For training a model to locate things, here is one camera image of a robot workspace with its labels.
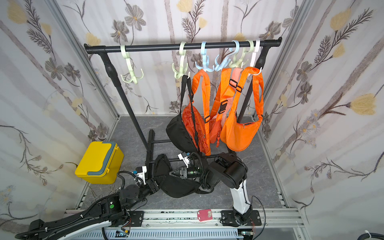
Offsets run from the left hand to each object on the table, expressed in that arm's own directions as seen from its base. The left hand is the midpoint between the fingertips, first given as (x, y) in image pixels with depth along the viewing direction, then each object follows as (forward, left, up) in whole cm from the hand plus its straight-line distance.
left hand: (166, 179), depth 74 cm
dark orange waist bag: (+33, -29, +20) cm, 48 cm away
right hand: (+2, -2, -1) cm, 4 cm away
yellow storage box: (+9, +36, +1) cm, 37 cm away
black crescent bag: (+24, -8, +10) cm, 27 cm away
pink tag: (-14, -19, -12) cm, 27 cm away
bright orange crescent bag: (+16, -35, +15) cm, 41 cm away
